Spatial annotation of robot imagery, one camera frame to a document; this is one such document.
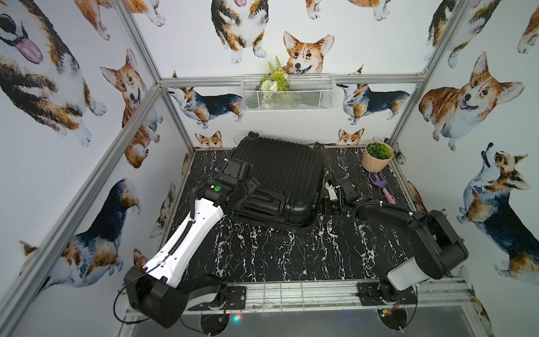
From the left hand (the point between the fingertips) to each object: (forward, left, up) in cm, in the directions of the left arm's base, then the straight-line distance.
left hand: (257, 183), depth 77 cm
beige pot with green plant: (+24, -56, -13) cm, 62 cm away
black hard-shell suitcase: (-4, -12, -3) cm, 13 cm away
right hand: (0, -25, -17) cm, 31 cm away
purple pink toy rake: (+17, -59, -23) cm, 66 cm away
